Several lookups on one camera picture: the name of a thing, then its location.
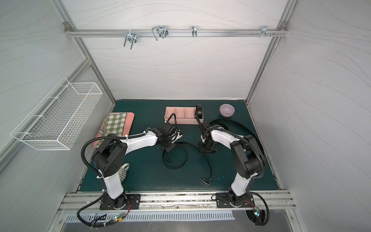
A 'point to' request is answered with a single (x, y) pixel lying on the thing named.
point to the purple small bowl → (226, 110)
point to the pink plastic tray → (128, 124)
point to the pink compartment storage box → (184, 115)
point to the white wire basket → (52, 123)
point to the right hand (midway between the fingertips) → (204, 151)
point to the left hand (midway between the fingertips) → (172, 145)
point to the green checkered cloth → (113, 123)
